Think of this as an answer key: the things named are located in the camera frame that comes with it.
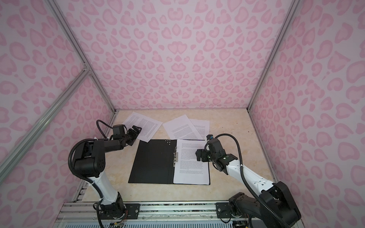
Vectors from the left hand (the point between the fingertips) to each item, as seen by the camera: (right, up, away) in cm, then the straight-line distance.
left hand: (140, 130), depth 101 cm
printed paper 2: (+4, +3, +10) cm, 11 cm away
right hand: (+42, -12, -16) cm, 47 cm away
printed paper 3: (+30, +1, +7) cm, 31 cm away
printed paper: (+34, -24, -13) cm, 43 cm away
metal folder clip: (+26, -16, -8) cm, 31 cm away
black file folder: (+12, -21, -6) cm, 25 cm away
